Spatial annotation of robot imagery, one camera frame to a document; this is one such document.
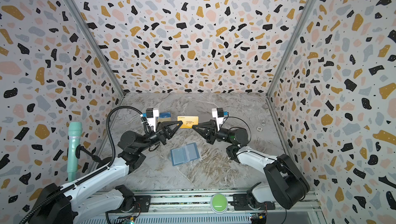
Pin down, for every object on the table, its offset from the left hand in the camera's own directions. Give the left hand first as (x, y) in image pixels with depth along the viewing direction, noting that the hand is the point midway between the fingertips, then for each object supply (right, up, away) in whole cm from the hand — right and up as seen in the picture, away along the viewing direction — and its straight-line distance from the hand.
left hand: (183, 124), depth 62 cm
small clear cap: (+47, -3, +42) cm, 63 cm away
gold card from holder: (+2, +1, +2) cm, 3 cm away
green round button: (+15, -40, +14) cm, 45 cm away
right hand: (+5, -3, +2) cm, 6 cm away
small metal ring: (+44, -7, +41) cm, 61 cm away
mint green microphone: (-44, -5, 0) cm, 44 cm away
